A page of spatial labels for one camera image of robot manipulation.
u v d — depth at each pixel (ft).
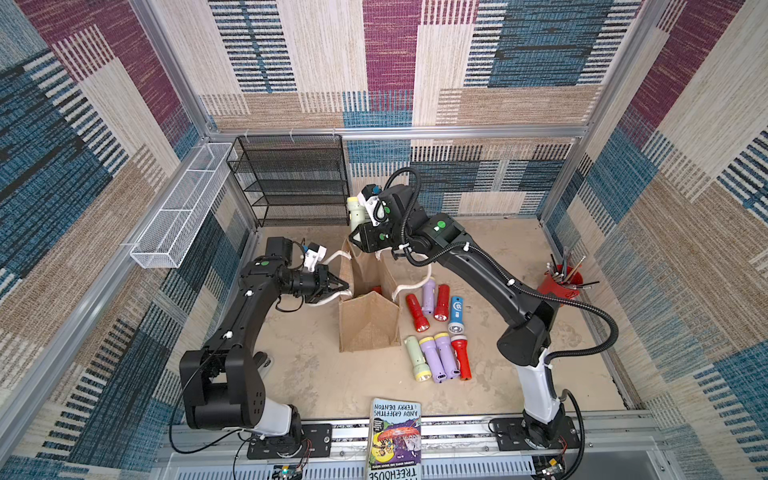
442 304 3.08
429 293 3.17
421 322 2.97
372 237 2.15
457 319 3.00
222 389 1.42
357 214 2.36
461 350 2.79
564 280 3.05
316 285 2.33
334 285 2.54
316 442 2.40
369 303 2.52
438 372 2.66
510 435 2.40
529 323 1.57
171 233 2.35
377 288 2.91
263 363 2.73
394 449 2.30
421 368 2.66
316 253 2.54
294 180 3.60
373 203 2.19
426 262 1.74
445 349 2.79
